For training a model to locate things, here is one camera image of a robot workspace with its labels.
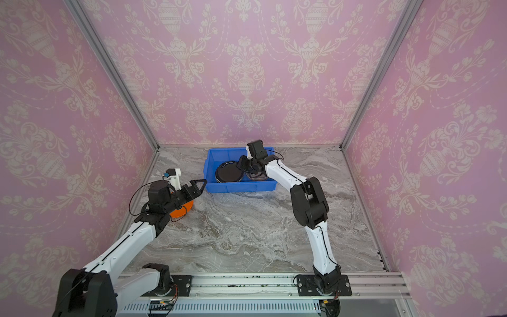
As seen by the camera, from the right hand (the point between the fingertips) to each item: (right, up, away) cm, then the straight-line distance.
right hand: (237, 165), depth 96 cm
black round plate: (-5, -4, +7) cm, 9 cm away
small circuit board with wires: (-25, -52, -23) cm, 62 cm away
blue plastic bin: (-15, +5, +16) cm, 23 cm away
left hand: (-13, -8, -14) cm, 21 cm away
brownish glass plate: (+10, -5, -11) cm, 16 cm away
